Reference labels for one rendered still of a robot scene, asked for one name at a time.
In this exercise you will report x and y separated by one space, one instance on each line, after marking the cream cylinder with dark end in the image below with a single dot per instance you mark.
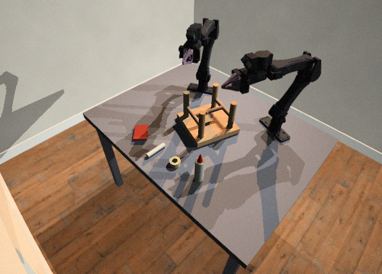
155 150

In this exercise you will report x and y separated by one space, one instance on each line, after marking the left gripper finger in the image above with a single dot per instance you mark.
232 76
236 80

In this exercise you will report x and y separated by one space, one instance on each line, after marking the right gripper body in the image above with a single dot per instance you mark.
196 53

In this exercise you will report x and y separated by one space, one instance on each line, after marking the white glue bottle with red cap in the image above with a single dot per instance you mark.
199 168

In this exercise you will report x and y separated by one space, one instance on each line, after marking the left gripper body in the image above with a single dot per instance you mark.
245 81

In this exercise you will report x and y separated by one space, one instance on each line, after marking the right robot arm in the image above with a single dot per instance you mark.
193 36

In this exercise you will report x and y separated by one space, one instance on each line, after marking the flat red block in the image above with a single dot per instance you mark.
140 132

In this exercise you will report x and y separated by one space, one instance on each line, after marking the brown wooden stool legs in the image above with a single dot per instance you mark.
201 114

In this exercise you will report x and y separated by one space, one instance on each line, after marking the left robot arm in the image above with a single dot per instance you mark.
261 65

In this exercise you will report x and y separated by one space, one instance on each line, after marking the beige roll of masking tape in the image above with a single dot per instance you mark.
174 159

